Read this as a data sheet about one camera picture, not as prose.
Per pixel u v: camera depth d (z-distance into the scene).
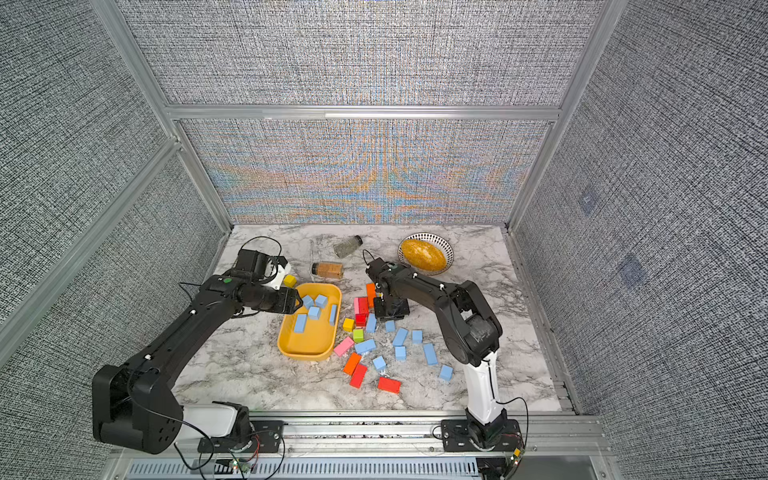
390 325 0.90
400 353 0.86
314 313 0.93
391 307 0.82
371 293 1.01
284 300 0.73
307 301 0.93
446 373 0.82
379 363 0.84
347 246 1.10
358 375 0.84
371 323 0.92
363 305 0.95
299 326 0.92
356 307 0.95
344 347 0.88
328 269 1.03
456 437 0.73
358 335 0.88
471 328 0.53
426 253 1.03
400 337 0.90
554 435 0.75
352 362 0.86
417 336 0.88
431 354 0.87
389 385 0.82
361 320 0.93
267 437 0.73
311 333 0.93
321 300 0.95
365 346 0.87
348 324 0.90
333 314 0.92
